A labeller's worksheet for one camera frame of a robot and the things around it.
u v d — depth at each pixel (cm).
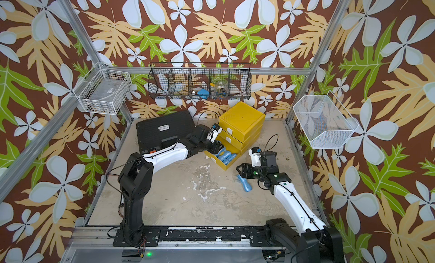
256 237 74
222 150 86
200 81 98
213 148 82
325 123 82
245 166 74
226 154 98
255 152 75
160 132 105
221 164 93
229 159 96
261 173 63
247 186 88
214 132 75
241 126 87
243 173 75
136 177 51
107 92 85
